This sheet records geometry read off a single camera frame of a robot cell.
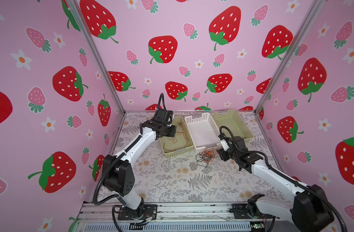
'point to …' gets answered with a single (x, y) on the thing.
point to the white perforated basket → (203, 132)
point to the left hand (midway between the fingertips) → (174, 130)
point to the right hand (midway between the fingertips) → (221, 147)
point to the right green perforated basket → (230, 118)
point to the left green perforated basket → (182, 142)
